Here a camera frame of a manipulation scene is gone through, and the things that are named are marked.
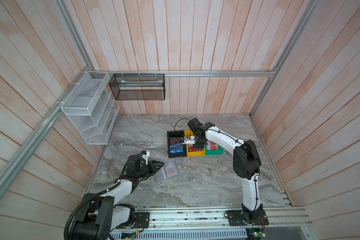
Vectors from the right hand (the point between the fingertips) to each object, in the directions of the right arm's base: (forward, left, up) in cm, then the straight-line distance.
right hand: (197, 141), depth 97 cm
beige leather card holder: (-18, +18, -6) cm, 26 cm away
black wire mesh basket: (+33, +42, +19) cm, 57 cm away
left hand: (-19, +21, +1) cm, 29 cm away
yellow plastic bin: (-4, +4, -5) cm, 7 cm away
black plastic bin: (-3, +14, -4) cm, 15 cm away
